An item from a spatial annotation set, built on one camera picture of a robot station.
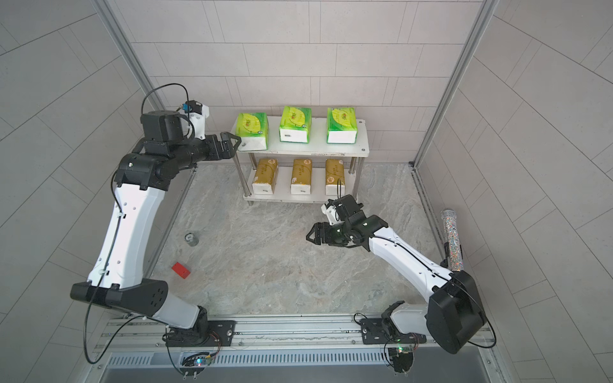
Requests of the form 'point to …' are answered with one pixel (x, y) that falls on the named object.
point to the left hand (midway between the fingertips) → (233, 136)
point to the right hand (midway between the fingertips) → (314, 239)
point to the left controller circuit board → (193, 363)
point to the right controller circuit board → (401, 359)
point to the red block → (180, 270)
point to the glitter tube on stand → (456, 259)
